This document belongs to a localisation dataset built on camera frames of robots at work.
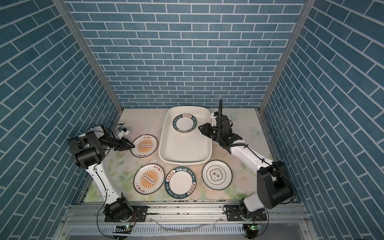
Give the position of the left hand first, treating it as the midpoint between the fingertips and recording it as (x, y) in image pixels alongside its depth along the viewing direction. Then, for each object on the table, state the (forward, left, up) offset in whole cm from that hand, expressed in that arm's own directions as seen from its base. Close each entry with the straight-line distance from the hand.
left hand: (131, 146), depth 98 cm
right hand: (0, -44, +21) cm, 49 cm away
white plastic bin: (+3, -33, +1) cm, 33 cm away
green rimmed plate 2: (+19, -35, 0) cm, 40 cm away
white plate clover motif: (-20, -55, 0) cm, 59 cm away
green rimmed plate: (-24, -34, -1) cm, 41 cm away
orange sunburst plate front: (-22, -16, 0) cm, 27 cm away
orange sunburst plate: (+1, -9, 0) cm, 9 cm away
